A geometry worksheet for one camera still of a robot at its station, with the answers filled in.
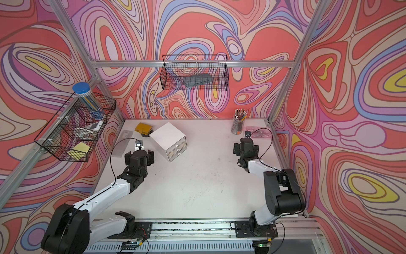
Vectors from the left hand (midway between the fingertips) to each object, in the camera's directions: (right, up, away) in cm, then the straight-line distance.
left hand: (141, 151), depth 86 cm
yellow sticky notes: (-24, +3, -12) cm, 27 cm away
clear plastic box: (-23, +3, +22) cm, 32 cm away
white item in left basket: (-17, +14, -12) cm, 25 cm away
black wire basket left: (-29, +11, -11) cm, 33 cm away
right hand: (+60, +1, +9) cm, 61 cm away
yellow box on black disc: (-7, +13, +22) cm, 27 cm away
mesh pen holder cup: (+58, +22, +16) cm, 64 cm away
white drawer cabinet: (+15, +5, +6) cm, 17 cm away
